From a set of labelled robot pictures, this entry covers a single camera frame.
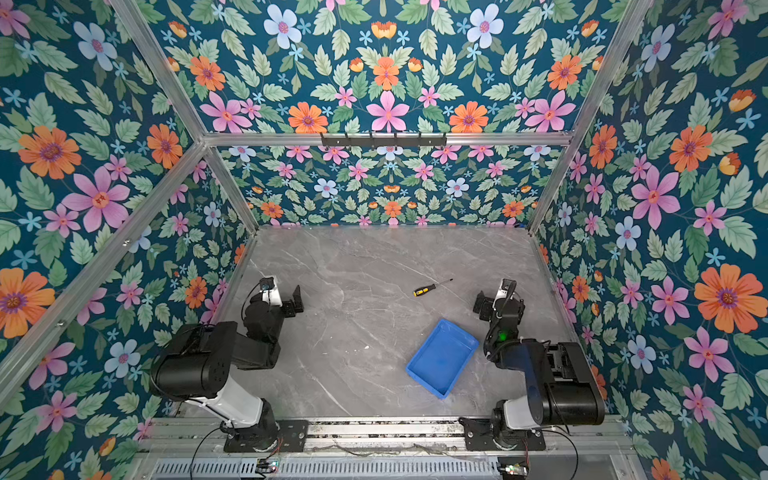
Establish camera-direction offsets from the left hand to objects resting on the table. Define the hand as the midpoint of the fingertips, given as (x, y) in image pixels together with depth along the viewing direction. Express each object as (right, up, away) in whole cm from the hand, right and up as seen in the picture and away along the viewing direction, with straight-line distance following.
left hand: (283, 280), depth 90 cm
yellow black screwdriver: (+46, -4, +10) cm, 47 cm away
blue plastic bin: (+48, -23, -4) cm, 54 cm away
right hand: (+67, -4, +2) cm, 67 cm away
